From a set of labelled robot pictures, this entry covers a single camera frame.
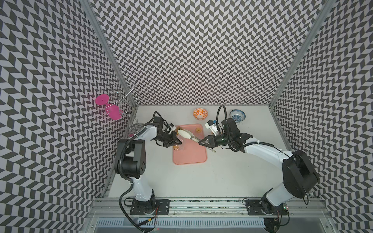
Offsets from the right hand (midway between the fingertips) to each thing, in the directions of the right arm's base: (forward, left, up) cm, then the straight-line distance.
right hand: (201, 145), depth 79 cm
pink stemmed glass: (+19, +54, +8) cm, 58 cm away
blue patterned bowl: (+32, -29, -12) cm, 45 cm away
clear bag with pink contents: (+6, +11, -7) cm, 14 cm away
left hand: (+6, +12, -8) cm, 15 cm away
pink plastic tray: (+3, +7, -14) cm, 16 cm away
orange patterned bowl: (+34, -1, -13) cm, 37 cm away
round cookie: (+6, +16, -13) cm, 22 cm away
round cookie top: (+20, +1, -14) cm, 25 cm away
